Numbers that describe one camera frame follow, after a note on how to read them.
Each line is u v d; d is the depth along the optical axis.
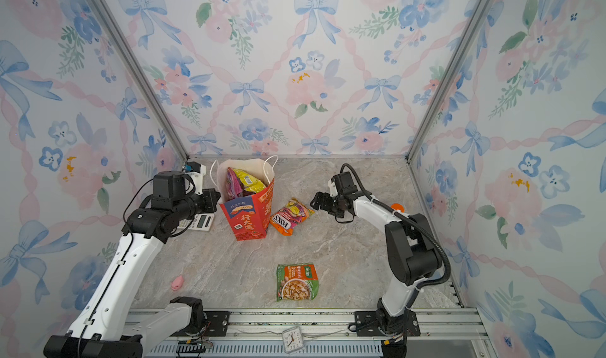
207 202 0.64
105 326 0.38
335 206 0.80
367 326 0.72
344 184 0.75
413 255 0.48
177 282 0.80
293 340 0.70
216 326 0.73
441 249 0.42
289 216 0.95
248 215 0.82
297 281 0.82
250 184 0.81
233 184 0.80
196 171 0.64
